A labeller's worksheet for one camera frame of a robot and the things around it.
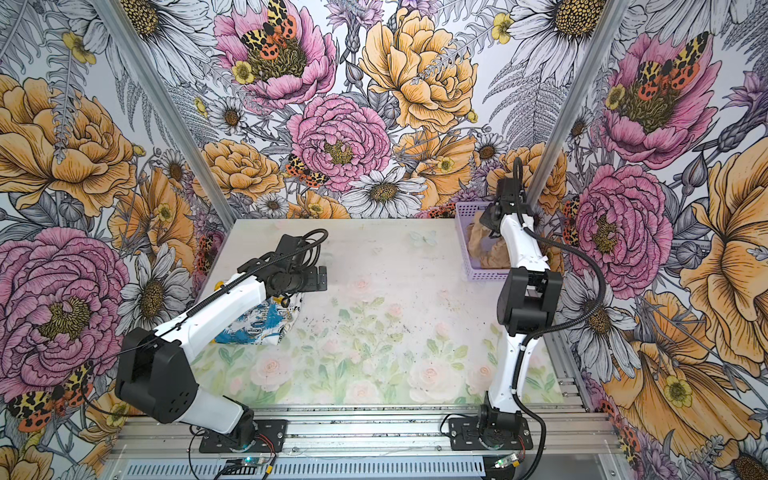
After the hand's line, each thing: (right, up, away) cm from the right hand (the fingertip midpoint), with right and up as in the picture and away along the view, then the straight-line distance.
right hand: (492, 218), depth 94 cm
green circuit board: (-67, -61, -21) cm, 93 cm away
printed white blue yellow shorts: (-68, -31, -6) cm, 75 cm away
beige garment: (+4, -10, +11) cm, 15 cm away
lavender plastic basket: (-3, -17, +6) cm, 18 cm away
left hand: (-55, -20, -7) cm, 59 cm away
